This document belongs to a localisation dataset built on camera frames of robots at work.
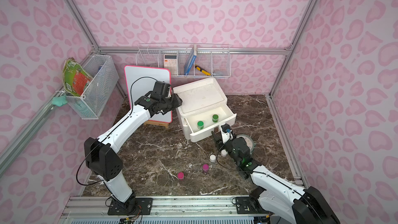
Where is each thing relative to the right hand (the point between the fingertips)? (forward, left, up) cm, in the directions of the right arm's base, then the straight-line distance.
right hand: (216, 129), depth 79 cm
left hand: (+16, +20, +7) cm, 26 cm away
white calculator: (+40, +27, +13) cm, 50 cm away
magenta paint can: (-18, +19, -16) cm, 30 cm away
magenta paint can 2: (-14, +6, -17) cm, 22 cm away
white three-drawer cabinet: (+9, +6, +6) cm, 12 cm away
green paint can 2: (+3, +8, -1) cm, 9 cm away
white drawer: (+10, -5, -2) cm, 11 cm away
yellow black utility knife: (+38, +8, +8) cm, 40 cm away
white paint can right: (-6, -5, -16) cm, 18 cm away
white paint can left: (-9, +2, -16) cm, 18 cm away
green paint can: (+7, 0, 0) cm, 7 cm away
